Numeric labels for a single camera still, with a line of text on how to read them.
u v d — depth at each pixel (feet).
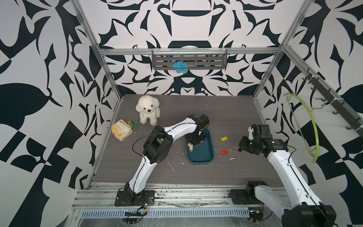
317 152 2.09
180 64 2.99
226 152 2.98
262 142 1.83
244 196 2.43
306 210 1.30
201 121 2.33
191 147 3.00
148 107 3.01
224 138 3.16
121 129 3.13
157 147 1.79
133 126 3.33
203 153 3.01
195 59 3.08
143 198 2.42
